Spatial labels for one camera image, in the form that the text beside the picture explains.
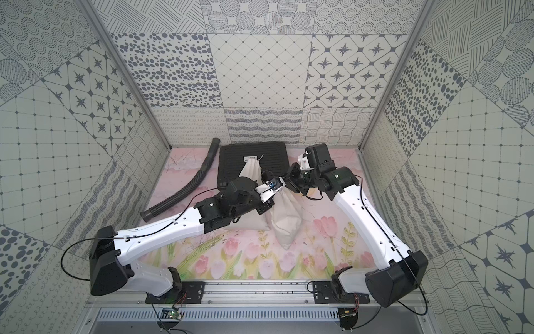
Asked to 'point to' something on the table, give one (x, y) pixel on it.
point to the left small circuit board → (171, 313)
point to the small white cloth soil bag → (286, 216)
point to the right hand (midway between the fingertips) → (279, 181)
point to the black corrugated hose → (190, 188)
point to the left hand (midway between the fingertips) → (274, 180)
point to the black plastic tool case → (272, 156)
